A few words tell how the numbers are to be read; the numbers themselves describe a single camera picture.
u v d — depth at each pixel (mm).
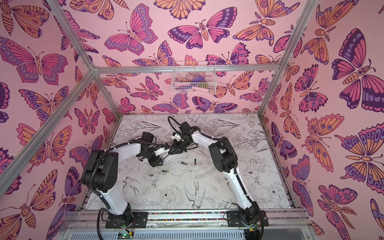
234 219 727
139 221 732
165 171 900
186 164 926
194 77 968
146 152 745
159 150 862
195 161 945
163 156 943
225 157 604
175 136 947
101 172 492
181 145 880
